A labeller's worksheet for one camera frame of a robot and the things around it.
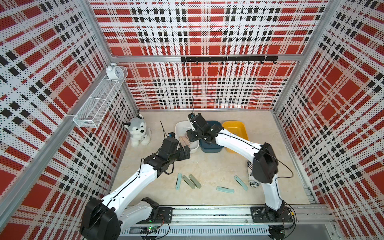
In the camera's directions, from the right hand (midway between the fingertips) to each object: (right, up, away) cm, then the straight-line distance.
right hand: (193, 132), depth 88 cm
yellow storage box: (+32, +2, +20) cm, 38 cm away
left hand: (-4, -10, -5) cm, 12 cm away
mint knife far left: (-8, -28, -4) cm, 30 cm away
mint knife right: (+26, -27, -2) cm, 38 cm away
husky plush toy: (-33, 0, +1) cm, 33 cm away
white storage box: (-10, +2, +19) cm, 22 cm away
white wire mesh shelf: (-62, +12, +1) cm, 63 cm away
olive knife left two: (+1, -28, -3) cm, 28 cm away
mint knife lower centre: (+18, -32, -6) cm, 37 cm away
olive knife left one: (-4, -28, -2) cm, 28 cm away
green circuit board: (-20, -45, -19) cm, 53 cm away
